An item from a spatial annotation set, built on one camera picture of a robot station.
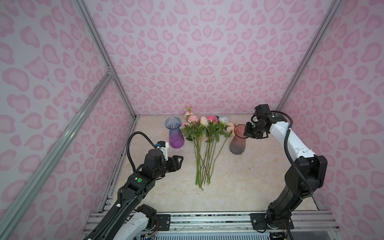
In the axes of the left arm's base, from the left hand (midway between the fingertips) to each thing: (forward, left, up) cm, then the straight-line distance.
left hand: (180, 156), depth 74 cm
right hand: (+16, -37, -2) cm, 40 cm away
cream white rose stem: (+34, -14, -12) cm, 38 cm away
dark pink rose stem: (+28, -20, -15) cm, 38 cm away
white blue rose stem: (+36, -28, -12) cm, 47 cm away
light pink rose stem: (+28, -6, -14) cm, 32 cm away
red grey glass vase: (+13, -33, -10) cm, 37 cm away
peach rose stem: (+29, -31, -15) cm, 45 cm away
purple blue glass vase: (+26, +6, -20) cm, 34 cm away
